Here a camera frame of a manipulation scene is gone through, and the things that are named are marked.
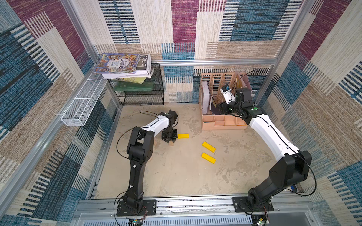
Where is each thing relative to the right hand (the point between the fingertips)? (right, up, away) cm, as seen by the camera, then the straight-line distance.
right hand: (222, 100), depth 83 cm
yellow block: (-6, -29, +12) cm, 32 cm away
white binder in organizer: (-7, +4, +16) cm, 18 cm away
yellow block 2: (-7, -35, +7) cm, 37 cm away
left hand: (-30, -26, +16) cm, 42 cm away
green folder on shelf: (-56, +10, +11) cm, 58 cm away
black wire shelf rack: (-46, +7, +36) cm, 59 cm away
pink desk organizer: (+14, +15, +16) cm, 26 cm away
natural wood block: (-31, -27, +14) cm, 44 cm away
